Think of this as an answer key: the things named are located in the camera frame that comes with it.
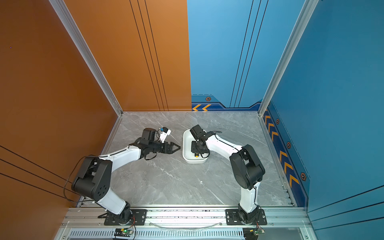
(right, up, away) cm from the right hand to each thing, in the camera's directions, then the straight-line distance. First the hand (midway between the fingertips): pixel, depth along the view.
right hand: (194, 150), depth 93 cm
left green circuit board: (-32, -35, -22) cm, 53 cm away
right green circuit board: (+28, -36, -23) cm, 51 cm away
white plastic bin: (-3, -4, +1) cm, 5 cm away
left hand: (-11, +3, -3) cm, 12 cm away
